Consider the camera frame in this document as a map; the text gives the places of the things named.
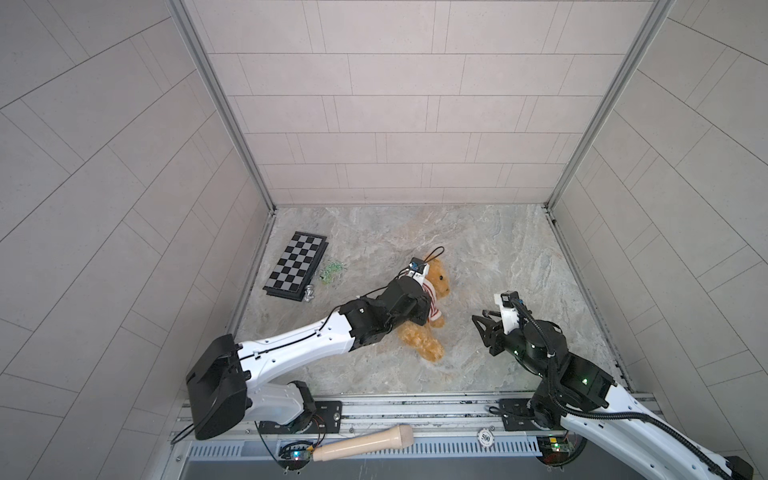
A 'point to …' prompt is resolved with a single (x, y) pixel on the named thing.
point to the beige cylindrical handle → (399, 437)
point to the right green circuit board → (556, 450)
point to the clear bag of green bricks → (331, 269)
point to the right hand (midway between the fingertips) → (474, 321)
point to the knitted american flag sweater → (433, 312)
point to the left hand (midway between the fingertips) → (437, 296)
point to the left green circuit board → (295, 455)
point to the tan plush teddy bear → (424, 339)
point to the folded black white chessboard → (296, 267)
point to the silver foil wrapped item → (309, 293)
